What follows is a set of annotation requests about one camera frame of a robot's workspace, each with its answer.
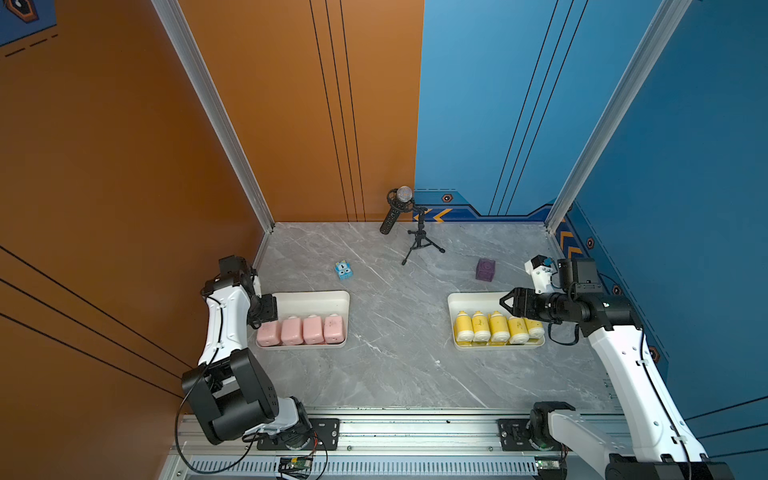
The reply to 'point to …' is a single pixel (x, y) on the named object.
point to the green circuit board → (295, 462)
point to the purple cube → (485, 269)
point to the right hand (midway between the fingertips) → (510, 301)
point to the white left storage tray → (313, 303)
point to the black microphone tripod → (420, 233)
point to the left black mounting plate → (324, 436)
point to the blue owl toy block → (344, 270)
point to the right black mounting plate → (514, 436)
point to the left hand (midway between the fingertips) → (259, 313)
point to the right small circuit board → (543, 464)
